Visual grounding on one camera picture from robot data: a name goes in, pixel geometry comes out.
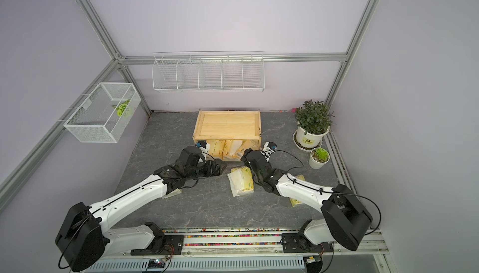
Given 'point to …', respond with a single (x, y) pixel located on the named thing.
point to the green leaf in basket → (121, 107)
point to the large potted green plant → (314, 119)
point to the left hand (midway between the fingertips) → (219, 167)
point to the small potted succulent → (319, 158)
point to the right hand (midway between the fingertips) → (248, 153)
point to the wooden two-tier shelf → (228, 133)
